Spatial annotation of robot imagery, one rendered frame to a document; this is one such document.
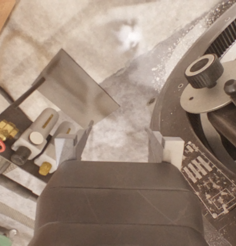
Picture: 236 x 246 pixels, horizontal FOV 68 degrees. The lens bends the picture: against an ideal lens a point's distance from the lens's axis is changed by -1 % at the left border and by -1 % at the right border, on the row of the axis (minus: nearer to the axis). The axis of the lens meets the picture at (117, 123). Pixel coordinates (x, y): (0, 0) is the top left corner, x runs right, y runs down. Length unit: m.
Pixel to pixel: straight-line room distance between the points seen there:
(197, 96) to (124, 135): 0.86
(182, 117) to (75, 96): 0.79
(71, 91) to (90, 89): 0.11
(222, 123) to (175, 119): 0.08
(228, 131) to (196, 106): 0.07
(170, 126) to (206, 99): 0.07
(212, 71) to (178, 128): 0.09
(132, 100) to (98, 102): 0.19
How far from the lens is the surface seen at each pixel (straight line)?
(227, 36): 0.52
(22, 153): 0.66
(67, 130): 0.79
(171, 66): 0.90
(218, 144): 0.33
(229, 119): 0.27
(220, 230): 0.20
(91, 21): 0.87
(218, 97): 0.29
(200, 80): 0.28
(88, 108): 1.04
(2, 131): 0.68
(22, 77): 1.12
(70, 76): 0.98
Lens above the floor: 0.84
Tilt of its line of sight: 51 degrees down
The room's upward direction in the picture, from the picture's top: 168 degrees counter-clockwise
